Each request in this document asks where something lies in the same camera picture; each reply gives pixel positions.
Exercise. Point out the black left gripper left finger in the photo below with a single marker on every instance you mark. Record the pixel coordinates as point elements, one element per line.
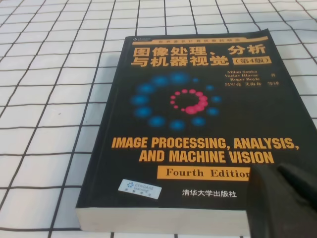
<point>275,210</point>

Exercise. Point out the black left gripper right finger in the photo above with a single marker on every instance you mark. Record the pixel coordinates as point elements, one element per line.
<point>303,182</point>

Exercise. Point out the black image processing textbook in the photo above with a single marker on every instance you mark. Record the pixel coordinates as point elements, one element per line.
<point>186,119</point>

